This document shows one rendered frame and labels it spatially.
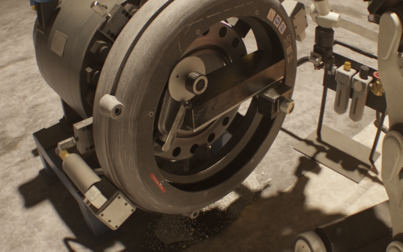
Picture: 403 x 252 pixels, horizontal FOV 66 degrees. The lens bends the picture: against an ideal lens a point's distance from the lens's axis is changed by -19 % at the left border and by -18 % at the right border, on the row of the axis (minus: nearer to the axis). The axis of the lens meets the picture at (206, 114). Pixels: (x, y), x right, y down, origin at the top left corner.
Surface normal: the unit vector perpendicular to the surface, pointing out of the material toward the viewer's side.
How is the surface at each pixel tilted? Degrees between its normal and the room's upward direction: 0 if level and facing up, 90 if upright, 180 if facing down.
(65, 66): 74
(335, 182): 0
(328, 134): 0
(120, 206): 90
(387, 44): 90
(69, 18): 42
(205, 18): 90
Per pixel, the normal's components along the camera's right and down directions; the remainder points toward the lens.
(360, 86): -0.73, 0.39
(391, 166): -0.97, 0.15
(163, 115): 0.01, 0.29
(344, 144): -0.02, -0.84
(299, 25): 0.69, 0.38
